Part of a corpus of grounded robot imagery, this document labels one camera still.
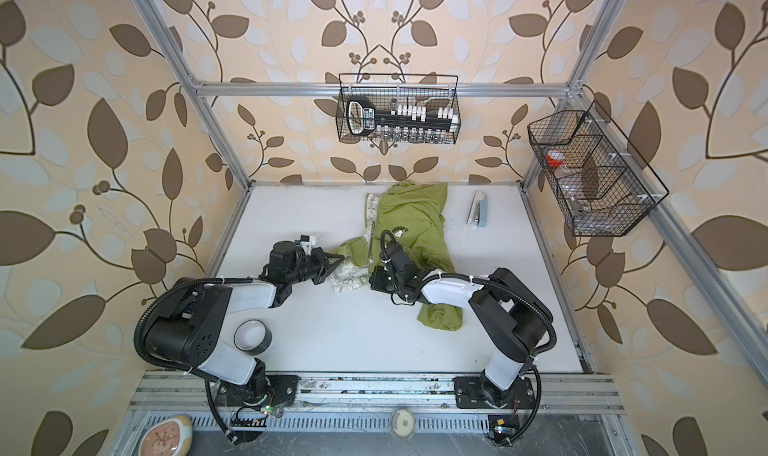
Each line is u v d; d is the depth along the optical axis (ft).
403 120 2.71
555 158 2.64
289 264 2.46
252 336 2.72
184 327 1.51
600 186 2.43
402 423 2.01
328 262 2.83
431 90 2.98
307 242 2.90
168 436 2.19
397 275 2.28
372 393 2.48
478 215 3.54
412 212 3.34
